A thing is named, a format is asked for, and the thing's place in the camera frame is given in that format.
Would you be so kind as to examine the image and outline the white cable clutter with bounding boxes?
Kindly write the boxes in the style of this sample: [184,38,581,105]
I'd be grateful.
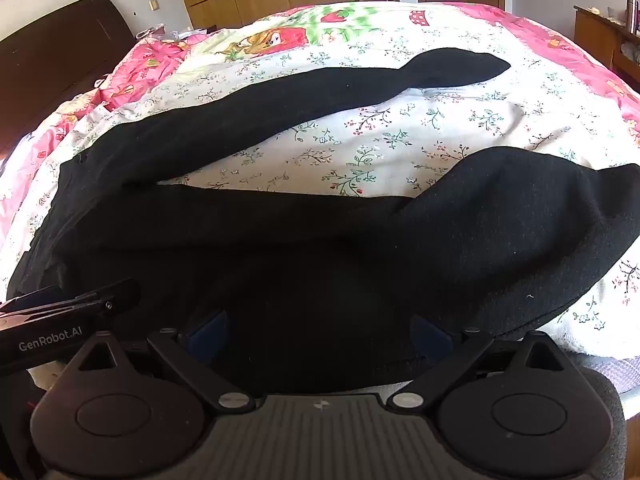
[135,24,211,44]

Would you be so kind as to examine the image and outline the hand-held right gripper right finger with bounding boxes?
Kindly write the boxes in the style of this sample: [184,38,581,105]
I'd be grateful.
[386,314,577,412]

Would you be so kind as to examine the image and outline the wooden desk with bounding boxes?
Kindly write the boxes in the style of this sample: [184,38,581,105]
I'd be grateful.
[572,5,640,86]

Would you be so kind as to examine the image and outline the grey knit cloth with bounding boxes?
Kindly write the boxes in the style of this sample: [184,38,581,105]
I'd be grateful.
[585,354,640,401]

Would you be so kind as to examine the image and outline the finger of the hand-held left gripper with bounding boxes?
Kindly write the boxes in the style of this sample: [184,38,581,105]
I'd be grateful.
[0,279,142,319]

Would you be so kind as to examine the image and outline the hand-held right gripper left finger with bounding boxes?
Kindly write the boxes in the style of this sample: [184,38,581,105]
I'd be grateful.
[64,309,257,414]

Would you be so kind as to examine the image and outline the black pants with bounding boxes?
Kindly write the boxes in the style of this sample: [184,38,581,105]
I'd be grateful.
[7,47,640,396]

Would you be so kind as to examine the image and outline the dark wooden headboard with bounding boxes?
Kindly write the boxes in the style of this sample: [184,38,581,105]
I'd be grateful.
[0,0,136,156]

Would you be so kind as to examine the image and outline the floral printed blanket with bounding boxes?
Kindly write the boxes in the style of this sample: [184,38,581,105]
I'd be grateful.
[0,2,640,361]

